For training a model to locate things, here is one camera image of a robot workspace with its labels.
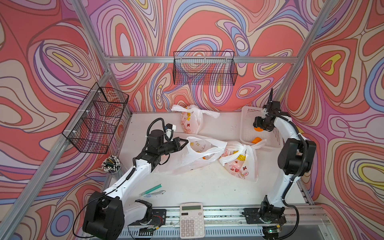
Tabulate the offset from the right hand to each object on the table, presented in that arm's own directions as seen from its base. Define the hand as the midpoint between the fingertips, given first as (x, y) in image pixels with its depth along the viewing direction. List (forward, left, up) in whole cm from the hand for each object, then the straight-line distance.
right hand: (259, 127), depth 95 cm
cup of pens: (-26, +85, +7) cm, 89 cm away
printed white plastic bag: (-23, +18, 0) cm, 29 cm away
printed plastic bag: (+7, +44, +5) cm, 45 cm away
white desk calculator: (-51, +45, -10) cm, 69 cm away
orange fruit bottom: (-7, +3, -5) cm, 9 cm away
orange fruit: (-5, +4, +5) cm, 8 cm away
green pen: (-33, +68, -11) cm, 76 cm away
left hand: (-17, +45, +10) cm, 49 cm away
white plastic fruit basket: (+5, +3, -12) cm, 13 cm away
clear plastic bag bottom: (-22, +41, +8) cm, 48 cm away
